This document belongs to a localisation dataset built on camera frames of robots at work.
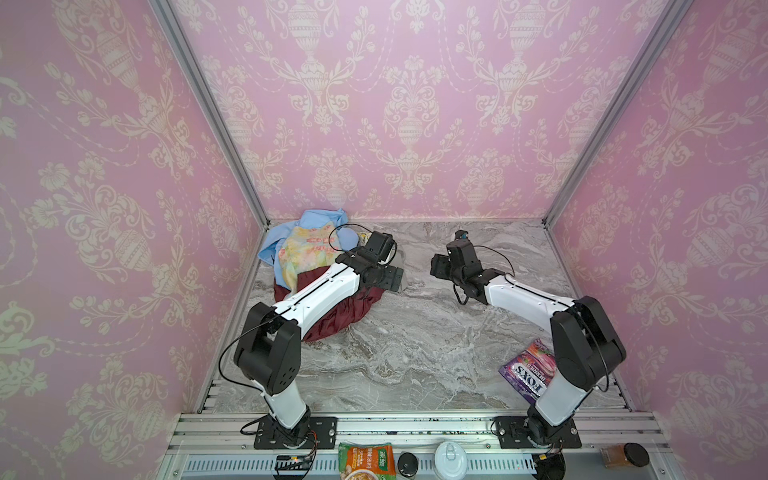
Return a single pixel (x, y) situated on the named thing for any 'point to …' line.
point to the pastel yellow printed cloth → (305, 248)
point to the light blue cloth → (348, 237)
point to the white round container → (450, 461)
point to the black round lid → (407, 464)
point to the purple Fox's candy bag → (530, 373)
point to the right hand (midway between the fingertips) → (442, 260)
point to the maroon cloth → (340, 318)
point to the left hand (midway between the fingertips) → (387, 275)
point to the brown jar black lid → (625, 454)
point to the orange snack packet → (366, 461)
